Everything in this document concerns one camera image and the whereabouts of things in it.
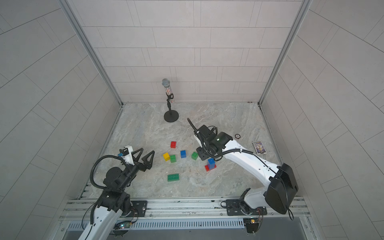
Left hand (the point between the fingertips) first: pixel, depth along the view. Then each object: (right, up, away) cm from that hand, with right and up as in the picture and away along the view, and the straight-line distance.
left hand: (151, 150), depth 76 cm
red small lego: (+8, 0, +16) cm, 18 cm away
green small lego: (+10, -6, +8) cm, 14 cm away
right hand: (+26, -2, +2) cm, 26 cm away
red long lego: (+30, -12, +6) cm, 33 cm away
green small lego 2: (+22, -5, +10) cm, 25 cm away
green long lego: (+11, -15, +4) cm, 19 cm away
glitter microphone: (+6, +37, +9) cm, 39 cm away
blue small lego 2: (+31, -7, +2) cm, 32 cm away
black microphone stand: (+4, +18, +30) cm, 35 cm away
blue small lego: (+16, -5, +11) cm, 19 cm away
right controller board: (+49, -32, -8) cm, 59 cm away
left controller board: (-8, -30, -12) cm, 33 cm away
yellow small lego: (+6, -6, +9) cm, 12 cm away
